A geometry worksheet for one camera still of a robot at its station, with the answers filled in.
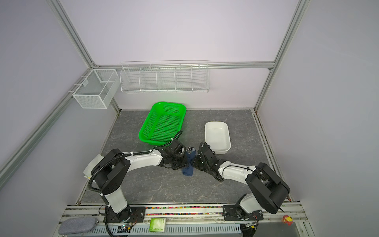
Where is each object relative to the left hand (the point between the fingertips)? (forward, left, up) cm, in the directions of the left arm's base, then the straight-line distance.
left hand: (189, 167), depth 87 cm
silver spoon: (+12, 0, -2) cm, 12 cm away
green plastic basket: (+37, +19, -3) cm, 42 cm away
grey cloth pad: (-25, +56, 0) cm, 62 cm away
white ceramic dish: (+22, -21, -1) cm, 30 cm away
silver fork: (+13, -3, -1) cm, 13 cm away
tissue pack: (-2, +55, +7) cm, 56 cm away
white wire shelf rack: (+52, +13, +29) cm, 61 cm away
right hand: (+2, -1, +2) cm, 3 cm away
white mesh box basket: (+47, +59, +24) cm, 79 cm away
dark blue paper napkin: (-1, +1, -1) cm, 2 cm away
